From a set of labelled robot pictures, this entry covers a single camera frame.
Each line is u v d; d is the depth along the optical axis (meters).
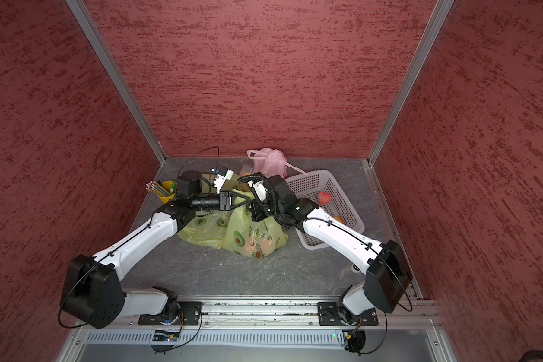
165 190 0.94
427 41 0.78
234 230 0.76
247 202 0.72
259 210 0.67
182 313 0.74
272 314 0.76
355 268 0.84
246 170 1.14
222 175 0.71
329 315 0.74
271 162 0.98
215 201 0.68
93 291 0.41
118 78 0.88
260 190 0.66
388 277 0.41
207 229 0.93
